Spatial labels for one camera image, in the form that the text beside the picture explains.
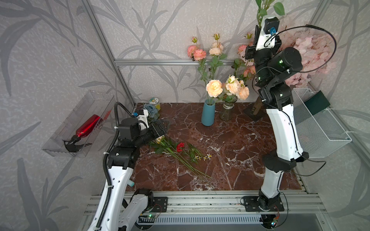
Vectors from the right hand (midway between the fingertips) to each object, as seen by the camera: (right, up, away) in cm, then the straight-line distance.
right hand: (260, 26), depth 48 cm
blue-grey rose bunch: (-52, -28, +53) cm, 79 cm away
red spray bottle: (-72, -43, +11) cm, 85 cm away
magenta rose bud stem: (-43, -49, +44) cm, 79 cm away
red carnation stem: (-32, -51, +43) cm, 74 cm away
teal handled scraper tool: (-58, -68, +31) cm, 94 cm away
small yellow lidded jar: (-54, -18, +64) cm, 85 cm away
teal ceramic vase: (-12, -28, +50) cm, 59 cm away
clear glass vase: (-4, -21, +28) cm, 36 cm away
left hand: (-36, -35, +19) cm, 53 cm away
